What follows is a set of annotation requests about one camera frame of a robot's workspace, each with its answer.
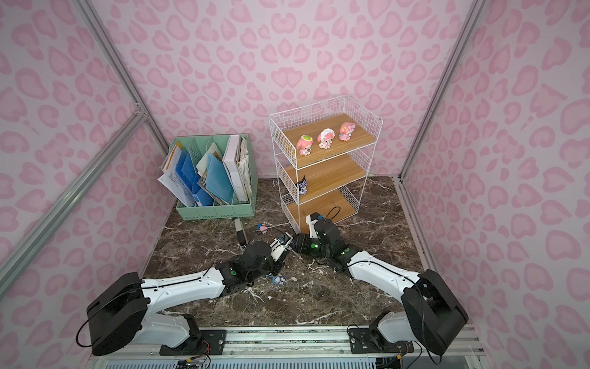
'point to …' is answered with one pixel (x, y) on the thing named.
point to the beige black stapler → (241, 235)
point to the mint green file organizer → (194, 145)
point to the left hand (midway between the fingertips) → (287, 246)
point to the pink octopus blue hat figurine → (262, 227)
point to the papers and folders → (221, 177)
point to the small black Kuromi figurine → (303, 186)
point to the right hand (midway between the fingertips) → (289, 243)
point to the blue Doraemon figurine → (278, 280)
